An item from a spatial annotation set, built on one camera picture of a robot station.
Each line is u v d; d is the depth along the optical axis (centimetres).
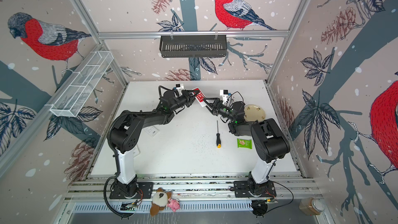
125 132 52
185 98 82
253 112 103
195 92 87
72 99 73
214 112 80
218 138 90
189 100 83
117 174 60
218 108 76
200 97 86
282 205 68
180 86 88
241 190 72
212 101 79
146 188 73
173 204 68
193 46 107
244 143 88
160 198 68
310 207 62
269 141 49
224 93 82
